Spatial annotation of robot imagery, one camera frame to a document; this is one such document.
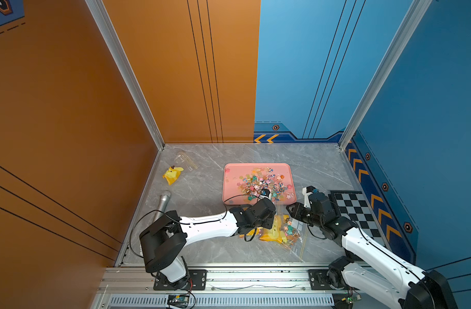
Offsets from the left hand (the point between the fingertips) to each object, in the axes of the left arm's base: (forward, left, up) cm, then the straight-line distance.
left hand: (273, 213), depth 82 cm
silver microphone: (+8, +52, -7) cm, 53 cm away
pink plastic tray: (+21, +13, -8) cm, 25 cm away
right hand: (+2, -6, +1) cm, 7 cm away
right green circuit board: (-29, -27, -8) cm, 40 cm away
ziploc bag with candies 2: (-6, -8, -8) cm, 13 cm away
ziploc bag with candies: (-6, +5, -7) cm, 10 cm away
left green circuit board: (-30, +37, -12) cm, 49 cm away
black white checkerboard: (+7, -39, -5) cm, 40 cm away
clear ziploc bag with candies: (+35, +49, -8) cm, 60 cm away
